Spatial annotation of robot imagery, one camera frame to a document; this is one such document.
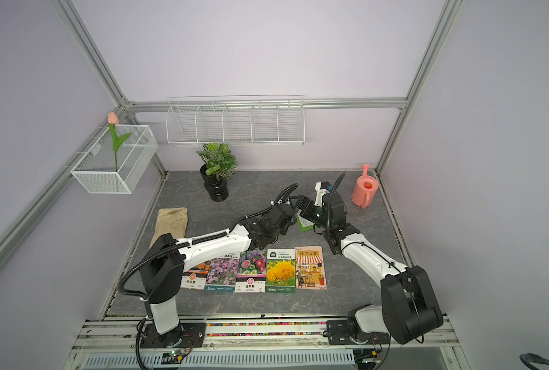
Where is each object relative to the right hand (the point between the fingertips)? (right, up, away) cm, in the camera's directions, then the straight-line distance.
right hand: (294, 200), depth 84 cm
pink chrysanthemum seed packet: (-17, -29, +3) cm, 34 cm away
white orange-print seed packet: (+6, -26, +3) cm, 27 cm away
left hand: (-5, -5, +2) cm, 8 cm away
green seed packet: (+3, -8, -7) cm, 11 cm away
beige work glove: (-55, -10, +18) cm, 59 cm away
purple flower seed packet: (-27, -28, +3) cm, 39 cm away
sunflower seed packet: (-5, -29, +3) cm, 30 cm away
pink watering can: (+31, +4, +15) cm, 35 cm away
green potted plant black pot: (-29, +13, +3) cm, 31 cm away
